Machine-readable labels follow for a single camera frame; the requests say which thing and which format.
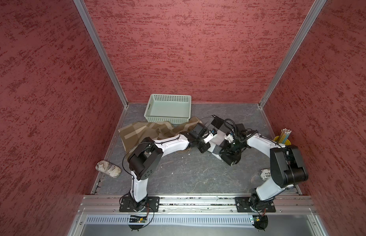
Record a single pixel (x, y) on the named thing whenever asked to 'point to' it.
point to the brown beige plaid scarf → (131, 135)
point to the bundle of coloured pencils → (284, 135)
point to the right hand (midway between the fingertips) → (220, 154)
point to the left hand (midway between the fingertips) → (207, 147)
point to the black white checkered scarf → (217, 124)
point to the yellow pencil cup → (287, 142)
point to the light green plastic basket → (169, 108)
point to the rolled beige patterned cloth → (109, 168)
